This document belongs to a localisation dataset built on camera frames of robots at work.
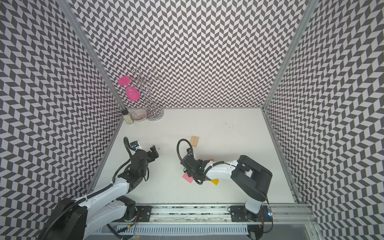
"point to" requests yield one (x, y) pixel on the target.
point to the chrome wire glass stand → (145, 78)
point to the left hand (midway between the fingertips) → (149, 149)
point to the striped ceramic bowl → (139, 115)
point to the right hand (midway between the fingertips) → (193, 169)
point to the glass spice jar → (127, 117)
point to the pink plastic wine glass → (131, 92)
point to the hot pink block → (186, 176)
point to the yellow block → (215, 181)
